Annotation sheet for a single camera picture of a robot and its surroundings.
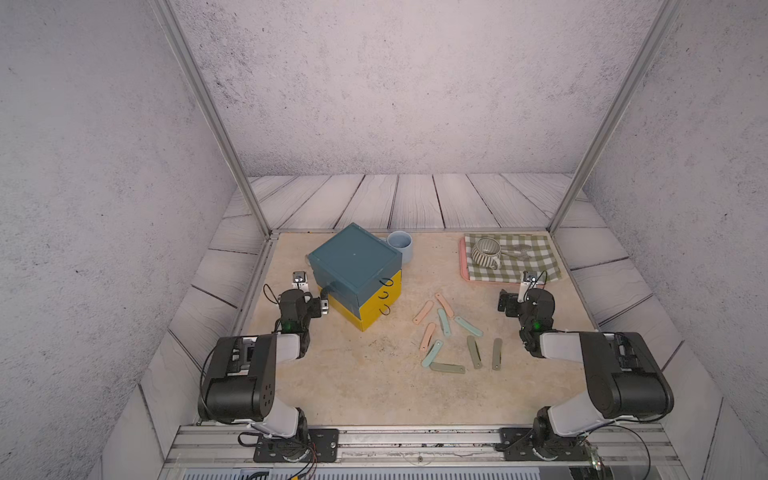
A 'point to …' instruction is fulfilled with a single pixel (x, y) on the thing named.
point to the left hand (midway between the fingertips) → (311, 290)
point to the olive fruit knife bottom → (447, 367)
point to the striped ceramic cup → (486, 253)
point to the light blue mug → (401, 241)
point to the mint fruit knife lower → (431, 356)
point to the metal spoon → (523, 253)
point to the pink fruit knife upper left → (423, 312)
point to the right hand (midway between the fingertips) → (522, 289)
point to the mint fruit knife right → (468, 326)
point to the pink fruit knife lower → (427, 336)
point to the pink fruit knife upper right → (445, 306)
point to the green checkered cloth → (542, 259)
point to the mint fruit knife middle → (444, 321)
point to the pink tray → (463, 262)
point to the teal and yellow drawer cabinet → (361, 276)
